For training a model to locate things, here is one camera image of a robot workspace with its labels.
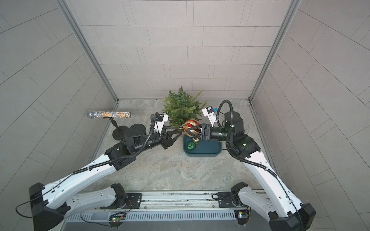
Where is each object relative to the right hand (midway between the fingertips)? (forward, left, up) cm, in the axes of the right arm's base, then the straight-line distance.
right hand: (191, 134), depth 60 cm
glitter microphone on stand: (+22, +48, -27) cm, 60 cm away
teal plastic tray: (+8, -6, -31) cm, 33 cm away
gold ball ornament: (+13, -3, -28) cm, 30 cm away
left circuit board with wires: (-24, +36, -27) cm, 52 cm away
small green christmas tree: (+17, +5, 0) cm, 17 cm away
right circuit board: (-26, -22, -34) cm, 48 cm away
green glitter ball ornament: (+9, +1, -27) cm, 29 cm away
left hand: (+3, +4, -1) cm, 5 cm away
